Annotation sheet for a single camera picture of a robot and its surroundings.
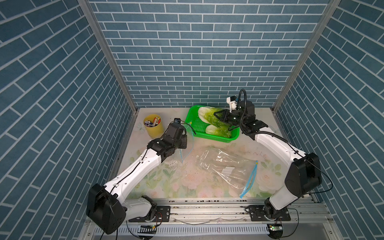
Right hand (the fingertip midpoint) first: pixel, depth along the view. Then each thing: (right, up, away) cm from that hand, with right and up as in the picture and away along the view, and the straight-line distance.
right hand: (216, 114), depth 80 cm
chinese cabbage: (-5, 0, +4) cm, 6 cm away
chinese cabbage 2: (0, -9, +17) cm, 20 cm away
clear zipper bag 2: (+13, -34, +7) cm, 37 cm away
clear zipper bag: (-18, -22, +7) cm, 29 cm away
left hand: (-16, -13, 0) cm, 21 cm away
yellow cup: (-39, -6, +16) cm, 43 cm away
